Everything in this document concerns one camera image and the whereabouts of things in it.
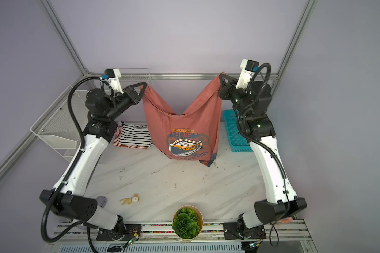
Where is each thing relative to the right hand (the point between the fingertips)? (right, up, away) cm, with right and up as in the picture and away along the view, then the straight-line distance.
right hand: (215, 76), depth 57 cm
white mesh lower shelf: (-69, -31, +19) cm, 78 cm away
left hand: (-28, -2, +6) cm, 28 cm away
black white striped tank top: (-49, -22, +46) cm, 70 cm away
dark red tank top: (-9, -21, +16) cm, 28 cm away
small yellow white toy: (-39, -56, +25) cm, 72 cm away
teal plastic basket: (+21, -27, +44) cm, 56 cm away
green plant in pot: (-11, -59, +9) cm, 61 cm away
